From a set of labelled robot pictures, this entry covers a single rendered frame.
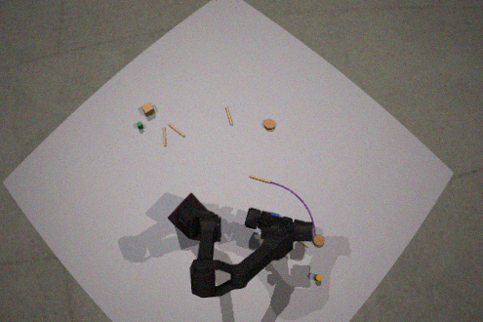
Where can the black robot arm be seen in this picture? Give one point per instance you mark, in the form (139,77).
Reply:
(205,226)

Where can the round wooden button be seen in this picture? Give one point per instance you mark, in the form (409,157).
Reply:
(318,239)

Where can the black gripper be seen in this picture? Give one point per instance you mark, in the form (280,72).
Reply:
(256,219)

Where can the tan round disc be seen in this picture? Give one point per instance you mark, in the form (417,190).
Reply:
(269,123)

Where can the small wooden block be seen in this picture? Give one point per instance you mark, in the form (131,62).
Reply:
(148,109)

